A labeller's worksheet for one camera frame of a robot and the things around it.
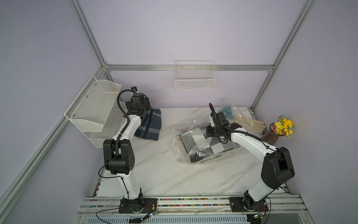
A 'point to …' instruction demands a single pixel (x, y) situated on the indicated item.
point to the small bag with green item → (230, 110)
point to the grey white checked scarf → (199, 147)
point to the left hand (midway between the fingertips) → (137, 102)
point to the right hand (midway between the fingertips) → (209, 132)
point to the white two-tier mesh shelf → (97, 111)
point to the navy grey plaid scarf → (150, 127)
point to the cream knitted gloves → (250, 124)
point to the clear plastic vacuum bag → (194, 127)
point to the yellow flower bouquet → (283, 126)
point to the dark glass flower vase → (271, 137)
